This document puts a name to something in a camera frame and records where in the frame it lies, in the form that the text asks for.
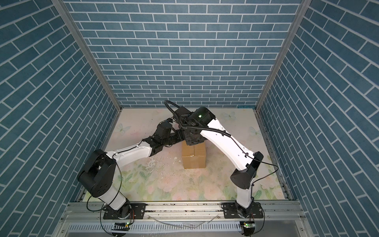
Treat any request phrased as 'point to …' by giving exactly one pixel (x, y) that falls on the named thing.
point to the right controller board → (248, 227)
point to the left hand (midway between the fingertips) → (187, 134)
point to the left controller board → (121, 226)
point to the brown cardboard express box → (193, 156)
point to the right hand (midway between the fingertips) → (192, 139)
